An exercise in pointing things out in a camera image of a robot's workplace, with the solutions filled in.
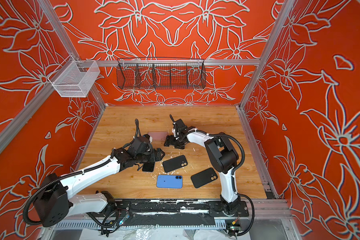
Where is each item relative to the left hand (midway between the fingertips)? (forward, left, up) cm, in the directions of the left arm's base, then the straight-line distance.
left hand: (159, 154), depth 81 cm
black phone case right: (-7, -26, -12) cm, 29 cm away
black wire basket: (+51, +5, +19) cm, 55 cm away
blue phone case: (-11, -6, -11) cm, 17 cm away
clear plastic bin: (+38, +57, +21) cm, 72 cm away
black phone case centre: (0, -8, -12) cm, 14 cm away
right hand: (+11, -2, -7) cm, 13 cm away
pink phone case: (+21, +5, -13) cm, 25 cm away
